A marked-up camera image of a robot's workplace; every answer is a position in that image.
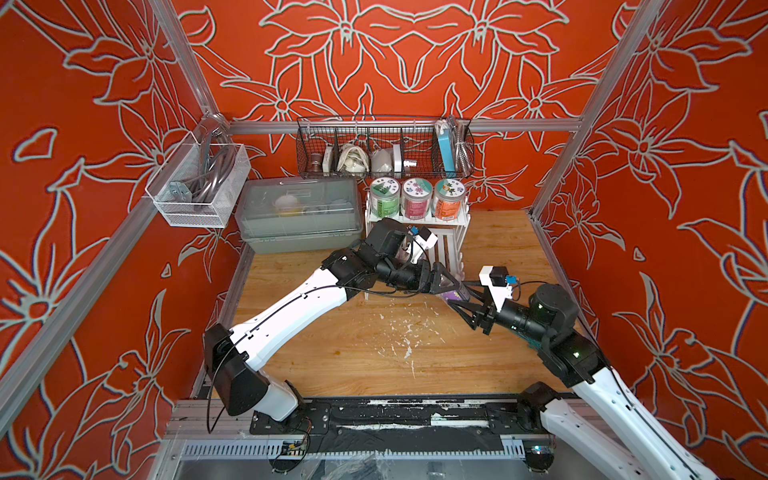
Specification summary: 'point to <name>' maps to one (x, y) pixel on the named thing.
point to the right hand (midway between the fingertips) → (451, 295)
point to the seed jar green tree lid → (385, 197)
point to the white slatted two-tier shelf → (446, 254)
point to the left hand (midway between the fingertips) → (449, 284)
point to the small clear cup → (451, 295)
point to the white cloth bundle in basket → (353, 159)
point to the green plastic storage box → (300, 215)
